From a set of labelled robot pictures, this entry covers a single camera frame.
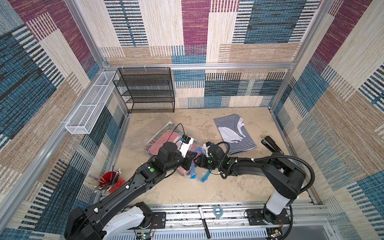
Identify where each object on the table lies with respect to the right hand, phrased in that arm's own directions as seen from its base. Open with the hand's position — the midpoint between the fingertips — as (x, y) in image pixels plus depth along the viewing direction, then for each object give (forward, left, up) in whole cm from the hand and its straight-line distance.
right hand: (196, 163), depth 89 cm
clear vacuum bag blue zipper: (-7, +1, +3) cm, 8 cm away
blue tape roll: (-25, -12, -5) cm, 28 cm away
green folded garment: (+26, +17, 0) cm, 31 cm away
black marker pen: (-30, -3, -3) cm, 30 cm away
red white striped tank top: (+20, +17, 0) cm, 26 cm away
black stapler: (+12, -47, -1) cm, 49 cm away
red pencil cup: (-11, +46, +4) cm, 47 cm away
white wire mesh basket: (+8, +53, +30) cm, 61 cm away
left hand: (-4, 0, +17) cm, 18 cm away
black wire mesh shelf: (+50, +35, +16) cm, 63 cm away
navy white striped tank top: (+24, -26, -2) cm, 36 cm away
